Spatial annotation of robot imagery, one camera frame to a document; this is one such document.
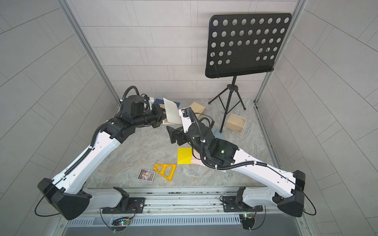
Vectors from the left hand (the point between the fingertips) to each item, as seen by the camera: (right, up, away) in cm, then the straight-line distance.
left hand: (176, 110), depth 66 cm
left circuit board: (-24, -51, -1) cm, 56 cm away
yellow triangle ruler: (-9, -32, +17) cm, 38 cm away
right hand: (0, -6, -4) cm, 8 cm away
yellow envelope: (+2, -27, +21) cm, 34 cm away
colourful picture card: (-18, -35, +13) cm, 41 cm away
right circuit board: (+33, -51, +2) cm, 61 cm away
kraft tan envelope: (+10, +3, +50) cm, 51 cm away
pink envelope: (+9, -19, -12) cm, 24 cm away
